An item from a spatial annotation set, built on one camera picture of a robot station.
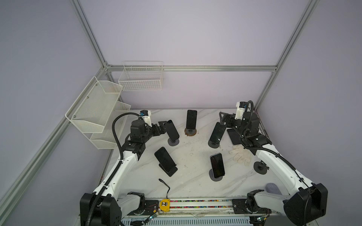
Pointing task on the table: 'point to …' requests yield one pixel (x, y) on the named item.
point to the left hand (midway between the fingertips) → (159, 125)
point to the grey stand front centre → (212, 176)
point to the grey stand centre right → (213, 144)
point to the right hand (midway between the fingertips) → (222, 114)
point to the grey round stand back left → (173, 143)
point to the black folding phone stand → (171, 172)
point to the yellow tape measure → (164, 205)
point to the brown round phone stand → (190, 132)
